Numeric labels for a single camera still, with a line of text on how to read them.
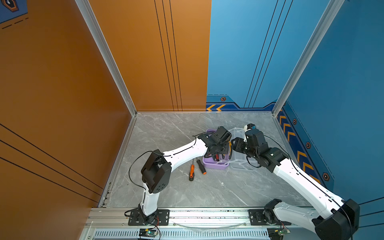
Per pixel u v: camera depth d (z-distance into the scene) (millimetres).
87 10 699
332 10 702
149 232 707
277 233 705
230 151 806
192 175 848
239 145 688
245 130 618
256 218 725
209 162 907
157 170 473
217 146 642
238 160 787
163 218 741
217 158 912
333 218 372
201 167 886
